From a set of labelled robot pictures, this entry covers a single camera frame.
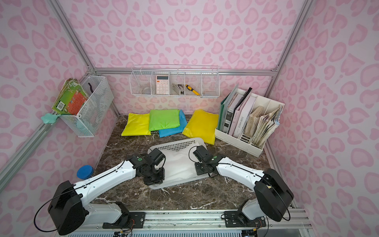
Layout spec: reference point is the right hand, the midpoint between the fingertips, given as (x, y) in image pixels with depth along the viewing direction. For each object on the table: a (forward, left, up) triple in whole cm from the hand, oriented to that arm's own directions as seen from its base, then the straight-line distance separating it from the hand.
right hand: (199, 167), depth 86 cm
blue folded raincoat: (+29, +16, -3) cm, 34 cm away
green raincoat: (+39, +27, -1) cm, 48 cm away
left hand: (-8, +18, +3) cm, 20 cm away
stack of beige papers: (+21, -36, +13) cm, 43 cm away
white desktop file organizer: (+29, -25, +23) cm, 45 cm away
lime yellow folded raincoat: (+35, +46, -3) cm, 58 cm away
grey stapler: (+47, +16, +20) cm, 53 cm away
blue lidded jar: (-10, +53, +16) cm, 56 cm away
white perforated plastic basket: (+13, +15, +3) cm, 20 cm away
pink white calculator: (+45, +24, +25) cm, 57 cm away
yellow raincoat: (+34, -2, -3) cm, 34 cm away
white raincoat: (+1, +11, +1) cm, 11 cm away
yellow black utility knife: (+45, +5, +21) cm, 50 cm away
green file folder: (+26, -14, +21) cm, 37 cm away
